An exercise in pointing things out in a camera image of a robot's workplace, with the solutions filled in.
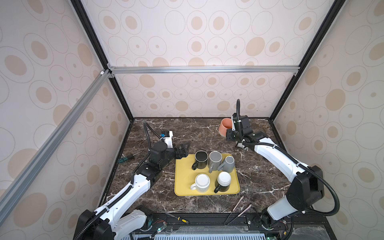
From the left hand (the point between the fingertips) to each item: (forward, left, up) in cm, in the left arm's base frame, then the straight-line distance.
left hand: (187, 142), depth 76 cm
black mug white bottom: (-16, -19, -14) cm, 28 cm away
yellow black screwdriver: (-31, +4, -22) cm, 38 cm away
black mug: (-1, -8, -15) cm, 17 cm away
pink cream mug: (+14, -22, -1) cm, 26 cm away
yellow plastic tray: (-8, +2, -25) cm, 27 cm away
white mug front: (-15, -8, -17) cm, 24 cm away
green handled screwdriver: (+3, +39, -23) cm, 45 cm away
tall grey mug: (-4, -15, -13) cm, 20 cm away
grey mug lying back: (-5, -24, -17) cm, 30 cm away
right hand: (+11, -24, -5) cm, 27 cm away
